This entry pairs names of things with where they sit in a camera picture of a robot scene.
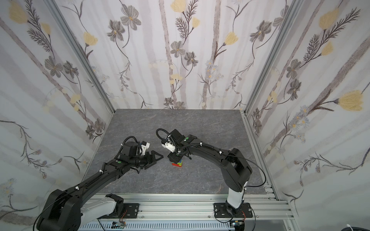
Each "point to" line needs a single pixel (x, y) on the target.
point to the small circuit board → (118, 224)
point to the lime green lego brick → (180, 164)
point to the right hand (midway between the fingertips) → (176, 152)
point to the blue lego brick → (180, 160)
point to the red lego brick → (176, 165)
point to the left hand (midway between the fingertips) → (161, 158)
